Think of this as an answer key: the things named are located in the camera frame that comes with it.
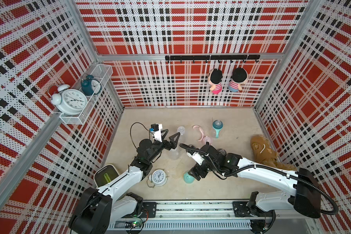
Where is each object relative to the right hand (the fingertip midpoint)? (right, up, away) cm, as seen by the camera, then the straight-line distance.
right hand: (196, 166), depth 77 cm
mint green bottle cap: (-5, -8, +3) cm, 10 cm away
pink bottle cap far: (+8, +12, +20) cm, 25 cm away
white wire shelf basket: (-59, +56, +16) cm, 83 cm away
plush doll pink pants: (+14, +53, +20) cm, 59 cm away
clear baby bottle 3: (+13, +17, +16) cm, 26 cm away
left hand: (-11, +19, +2) cm, 22 cm away
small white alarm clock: (-21, -7, +5) cm, 23 cm away
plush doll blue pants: (+29, +54, +15) cm, 63 cm away
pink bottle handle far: (+6, +17, +24) cm, 30 cm away
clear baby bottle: (-9, +19, +14) cm, 25 cm away
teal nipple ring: (+15, +22, +16) cm, 31 cm away
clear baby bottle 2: (-13, +3, +16) cm, 21 cm away
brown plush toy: (+41, +5, +9) cm, 42 cm away
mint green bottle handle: (+15, +17, +16) cm, 28 cm away
